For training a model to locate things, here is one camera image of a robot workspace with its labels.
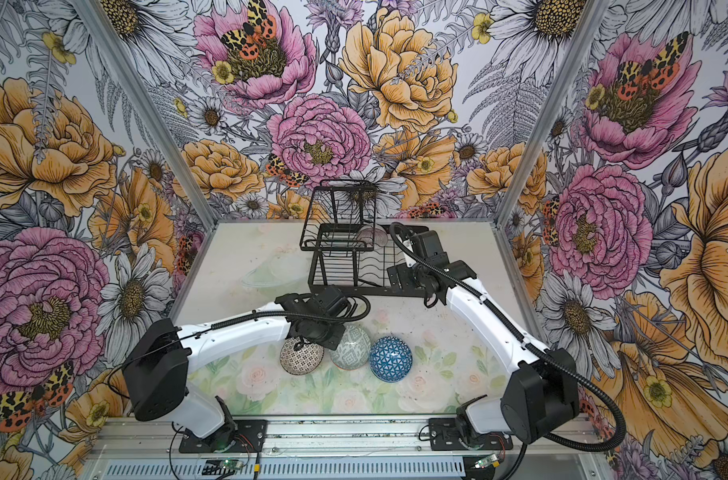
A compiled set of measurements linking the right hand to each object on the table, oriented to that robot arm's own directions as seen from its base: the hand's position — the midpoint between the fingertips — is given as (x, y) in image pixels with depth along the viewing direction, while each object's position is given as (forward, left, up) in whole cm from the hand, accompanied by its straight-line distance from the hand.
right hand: (408, 278), depth 83 cm
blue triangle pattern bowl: (-16, +6, -15) cm, 23 cm away
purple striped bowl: (+10, +10, +6) cm, 15 cm away
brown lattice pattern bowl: (-16, +30, -17) cm, 38 cm away
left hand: (-13, +22, -11) cm, 28 cm away
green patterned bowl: (-13, +16, -15) cm, 26 cm away
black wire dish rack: (+9, +16, +2) cm, 19 cm away
